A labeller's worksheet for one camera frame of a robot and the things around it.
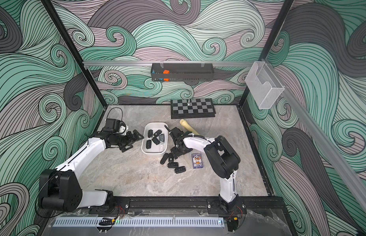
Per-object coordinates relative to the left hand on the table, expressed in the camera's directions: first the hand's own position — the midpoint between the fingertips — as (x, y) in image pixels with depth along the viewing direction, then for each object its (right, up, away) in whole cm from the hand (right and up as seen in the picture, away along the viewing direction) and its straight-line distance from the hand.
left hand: (138, 139), depth 84 cm
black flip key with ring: (+8, -3, +14) cm, 16 cm away
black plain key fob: (+14, -13, +6) cm, 20 cm away
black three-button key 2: (+20, -16, +3) cm, 25 cm away
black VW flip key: (+18, -12, +6) cm, 23 cm away
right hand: (+26, -10, +10) cm, 29 cm away
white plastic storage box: (+12, -7, +10) cm, 17 cm away
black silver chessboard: (+32, +20, +30) cm, 48 cm away
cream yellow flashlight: (+28, +9, +21) cm, 36 cm away
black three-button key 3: (+24, -18, +1) cm, 30 cm away
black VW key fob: (+3, +2, +17) cm, 18 cm away
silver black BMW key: (+12, -1, +14) cm, 19 cm away
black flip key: (+8, +2, +17) cm, 19 cm away
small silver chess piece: (+31, +25, +31) cm, 51 cm away
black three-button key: (+3, -5, +11) cm, 13 cm away
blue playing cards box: (+35, -14, +4) cm, 37 cm away
